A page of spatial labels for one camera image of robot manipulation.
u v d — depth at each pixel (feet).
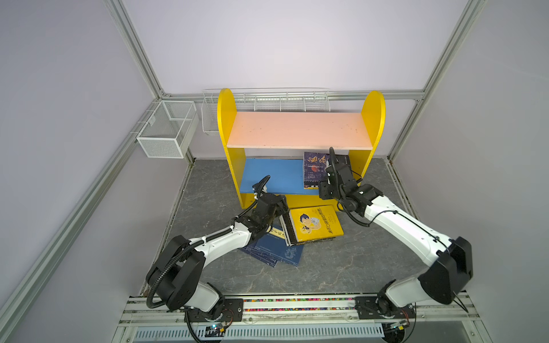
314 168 2.98
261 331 2.32
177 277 1.40
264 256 2.76
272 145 2.28
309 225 2.92
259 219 2.18
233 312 2.41
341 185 1.95
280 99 3.08
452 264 1.34
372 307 2.42
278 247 2.78
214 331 2.38
